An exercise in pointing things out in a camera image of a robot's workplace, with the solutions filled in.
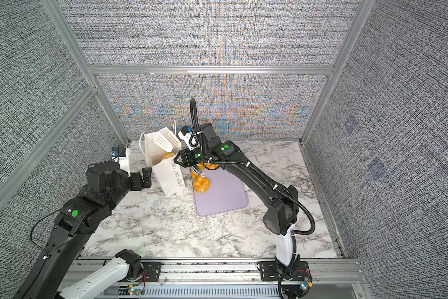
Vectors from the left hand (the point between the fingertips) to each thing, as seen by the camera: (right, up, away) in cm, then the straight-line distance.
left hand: (139, 167), depth 66 cm
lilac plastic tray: (+31, -14, +28) cm, 44 cm away
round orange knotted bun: (+19, -10, +28) cm, 35 cm away
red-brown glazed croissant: (0, +5, +32) cm, 32 cm away
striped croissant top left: (+14, -5, +34) cm, 37 cm away
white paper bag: (+5, -2, +17) cm, 18 cm away
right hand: (+12, +4, +8) cm, 15 cm away
